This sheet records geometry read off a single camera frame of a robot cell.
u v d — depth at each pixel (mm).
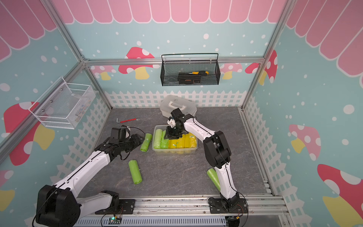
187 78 903
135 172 831
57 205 412
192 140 918
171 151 920
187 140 959
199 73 918
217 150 547
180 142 940
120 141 659
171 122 890
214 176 828
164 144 890
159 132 951
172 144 935
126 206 745
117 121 1119
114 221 729
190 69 948
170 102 1084
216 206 740
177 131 805
